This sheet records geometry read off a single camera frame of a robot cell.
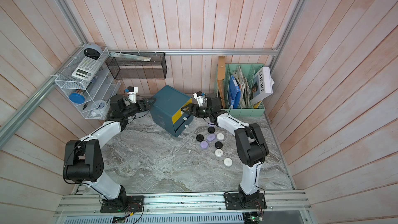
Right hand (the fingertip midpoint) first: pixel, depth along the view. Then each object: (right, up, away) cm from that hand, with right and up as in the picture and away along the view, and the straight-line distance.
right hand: (184, 110), depth 89 cm
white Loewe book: (+46, +15, +1) cm, 49 cm away
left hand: (-18, +5, -2) cm, 18 cm away
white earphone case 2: (+20, -25, -1) cm, 32 cm away
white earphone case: (+22, -16, +6) cm, 28 cm away
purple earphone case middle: (+16, -17, +6) cm, 24 cm away
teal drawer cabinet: (-9, -1, -7) cm, 12 cm away
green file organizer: (+34, +16, +6) cm, 38 cm away
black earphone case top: (+17, -13, +12) cm, 24 cm away
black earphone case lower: (+21, -21, +4) cm, 30 cm away
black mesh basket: (-43, +29, +17) cm, 54 cm away
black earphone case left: (+9, -18, +8) cm, 22 cm away
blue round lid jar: (-54, +6, -12) cm, 56 cm away
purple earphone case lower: (+12, -21, +4) cm, 24 cm away
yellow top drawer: (-3, -2, -3) cm, 5 cm away
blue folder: (+31, +11, +6) cm, 34 cm away
